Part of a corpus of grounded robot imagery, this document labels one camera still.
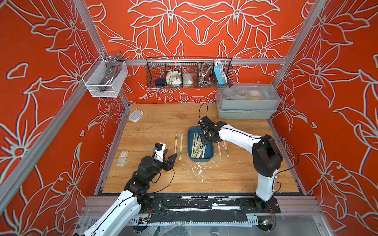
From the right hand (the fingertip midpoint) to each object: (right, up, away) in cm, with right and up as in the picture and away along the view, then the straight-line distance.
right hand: (215, 135), depth 80 cm
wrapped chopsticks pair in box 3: (-6, -12, +12) cm, 18 cm away
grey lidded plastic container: (+27, +22, +23) cm, 42 cm away
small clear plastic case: (-56, -16, +9) cm, 59 cm away
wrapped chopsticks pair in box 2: (-8, -10, +14) cm, 19 cm away
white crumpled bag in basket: (-24, +35, +11) cm, 44 cm away
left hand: (-25, -5, +4) cm, 26 cm away
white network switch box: (-56, +11, +31) cm, 65 cm away
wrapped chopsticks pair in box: (-10, -4, +18) cm, 21 cm away
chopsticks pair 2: (+10, -12, +12) cm, 20 cm away
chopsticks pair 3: (-20, -8, +16) cm, 27 cm away
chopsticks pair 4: (-23, -8, +15) cm, 29 cm away
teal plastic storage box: (-1, -11, +12) cm, 16 cm away
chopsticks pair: (+5, -12, +12) cm, 18 cm away
